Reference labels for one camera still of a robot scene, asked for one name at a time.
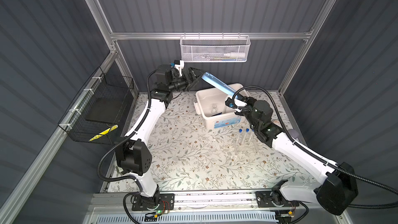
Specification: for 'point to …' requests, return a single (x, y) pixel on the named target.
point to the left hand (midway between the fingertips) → (202, 75)
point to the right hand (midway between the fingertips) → (242, 92)
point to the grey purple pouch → (293, 133)
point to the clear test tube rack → (245, 145)
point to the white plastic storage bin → (210, 103)
